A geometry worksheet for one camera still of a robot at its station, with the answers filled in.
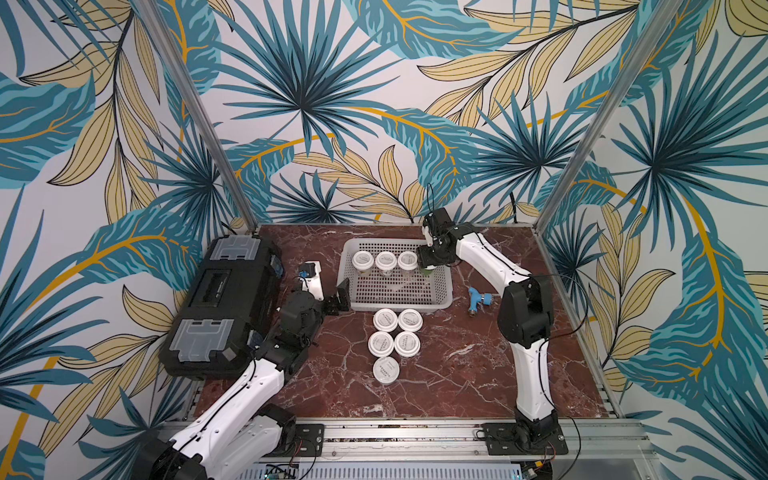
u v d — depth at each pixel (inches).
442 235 27.8
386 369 31.5
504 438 28.8
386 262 38.8
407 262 39.1
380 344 32.4
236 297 31.3
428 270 38.2
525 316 22.0
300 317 22.3
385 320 34.3
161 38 27.8
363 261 38.7
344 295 27.7
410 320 34.6
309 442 28.8
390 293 39.6
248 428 22.9
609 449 29.4
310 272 25.6
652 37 28.3
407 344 32.8
